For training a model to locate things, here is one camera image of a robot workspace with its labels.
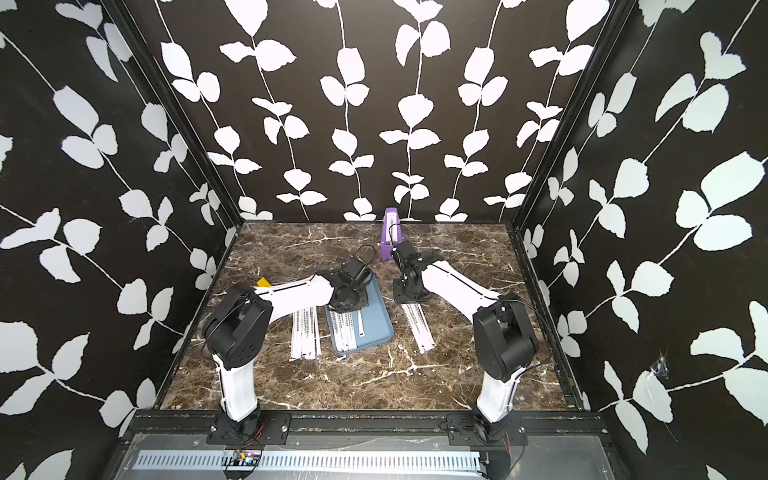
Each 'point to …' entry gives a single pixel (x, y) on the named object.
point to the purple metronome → (391, 233)
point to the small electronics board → (241, 459)
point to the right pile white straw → (419, 326)
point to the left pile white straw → (306, 341)
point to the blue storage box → (378, 327)
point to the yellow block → (263, 283)
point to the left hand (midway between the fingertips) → (365, 299)
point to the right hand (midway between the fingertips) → (401, 293)
